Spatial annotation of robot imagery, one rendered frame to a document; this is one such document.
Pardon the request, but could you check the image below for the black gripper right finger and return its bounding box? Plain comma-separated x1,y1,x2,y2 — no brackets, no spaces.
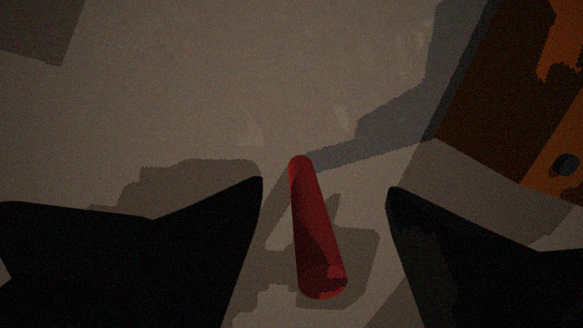
384,187,583,328

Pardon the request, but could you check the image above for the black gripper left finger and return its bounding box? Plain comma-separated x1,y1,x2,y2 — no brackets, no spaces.
0,176,263,328

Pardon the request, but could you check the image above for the red peg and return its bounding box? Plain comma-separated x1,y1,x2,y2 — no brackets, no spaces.
288,155,347,299

